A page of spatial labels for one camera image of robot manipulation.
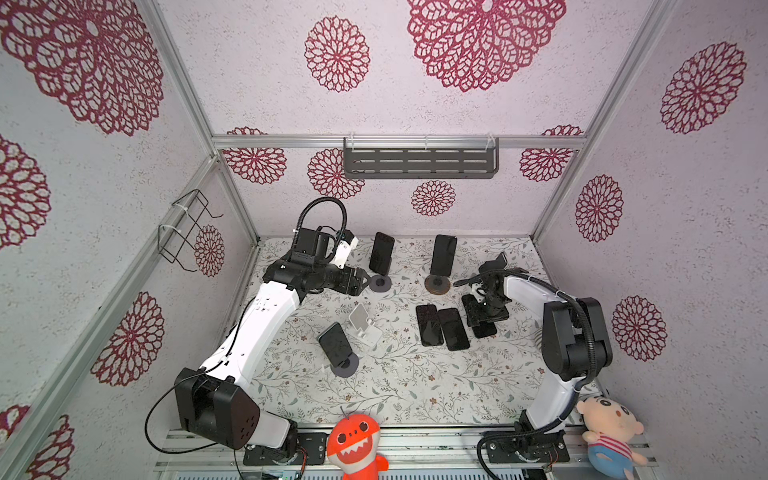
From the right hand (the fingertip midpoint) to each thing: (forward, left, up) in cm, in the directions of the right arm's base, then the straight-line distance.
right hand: (482, 316), depth 95 cm
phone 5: (-17, +43, +12) cm, 48 cm away
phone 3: (-5, +4, +8) cm, 11 cm away
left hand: (-3, +38, +21) cm, 44 cm away
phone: (+15, +32, +13) cm, 38 cm away
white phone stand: (-6, +36, 0) cm, 37 cm away
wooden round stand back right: (+14, +13, -2) cm, 19 cm away
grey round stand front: (-17, +42, -2) cm, 45 cm away
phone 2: (+16, +12, +11) cm, 23 cm away
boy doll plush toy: (-32, -24, +3) cm, 40 cm away
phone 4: (-2, +9, -5) cm, 10 cm away
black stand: (+18, -7, +5) cm, 20 cm away
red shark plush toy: (-39, +37, +6) cm, 54 cm away
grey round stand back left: (+13, +33, -1) cm, 36 cm away
